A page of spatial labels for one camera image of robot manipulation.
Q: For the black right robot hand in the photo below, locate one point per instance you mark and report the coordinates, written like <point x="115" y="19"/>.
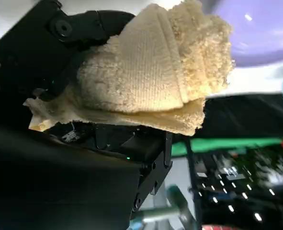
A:
<point x="48" y="179"/>

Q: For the beige towel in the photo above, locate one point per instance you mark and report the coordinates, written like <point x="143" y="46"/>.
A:
<point x="143" y="72"/>

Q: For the dark machine with lights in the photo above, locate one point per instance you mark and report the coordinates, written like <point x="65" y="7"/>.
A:
<point x="241" y="191"/>

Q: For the black cloth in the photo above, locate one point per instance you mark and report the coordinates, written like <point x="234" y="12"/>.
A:
<point x="246" y="115"/>

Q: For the lilac plate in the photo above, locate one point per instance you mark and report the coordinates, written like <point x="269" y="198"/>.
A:
<point x="258" y="33"/>

